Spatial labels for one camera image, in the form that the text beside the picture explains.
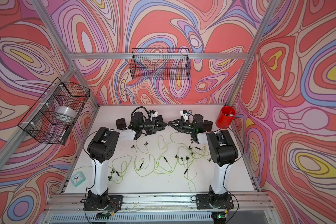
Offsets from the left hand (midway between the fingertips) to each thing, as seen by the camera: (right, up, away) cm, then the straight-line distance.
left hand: (167, 126), depth 88 cm
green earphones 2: (-15, -23, +1) cm, 27 cm away
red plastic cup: (+41, +6, +10) cm, 43 cm away
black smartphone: (-37, +1, +22) cm, 43 cm away
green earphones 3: (-3, -25, -1) cm, 25 cm away
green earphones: (-30, -25, -1) cm, 39 cm away
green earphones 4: (+14, -29, -5) cm, 32 cm away
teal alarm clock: (-53, -30, -7) cm, 61 cm away
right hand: (+1, 0, +1) cm, 2 cm away
